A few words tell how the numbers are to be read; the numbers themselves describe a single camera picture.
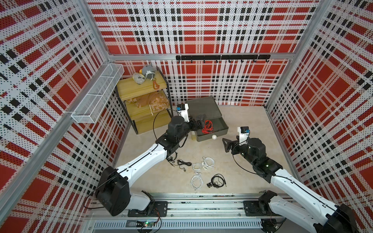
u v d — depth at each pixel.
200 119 0.73
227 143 0.72
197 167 0.89
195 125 0.67
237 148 0.69
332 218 0.40
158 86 0.86
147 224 0.69
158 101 0.89
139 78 0.84
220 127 0.92
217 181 0.82
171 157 0.93
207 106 0.94
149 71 0.86
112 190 0.41
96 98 0.75
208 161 0.91
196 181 0.83
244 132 0.65
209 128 0.86
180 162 0.90
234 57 0.92
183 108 0.67
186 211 0.73
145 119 1.15
